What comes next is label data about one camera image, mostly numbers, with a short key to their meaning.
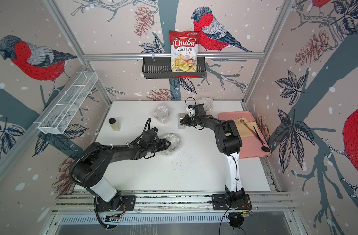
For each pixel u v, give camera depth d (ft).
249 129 3.33
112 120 3.21
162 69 3.50
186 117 3.07
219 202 2.41
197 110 2.82
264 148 3.04
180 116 3.51
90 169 1.52
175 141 3.03
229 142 1.94
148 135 2.43
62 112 2.41
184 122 3.19
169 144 2.96
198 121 2.68
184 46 2.74
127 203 2.39
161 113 3.44
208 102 3.62
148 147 2.44
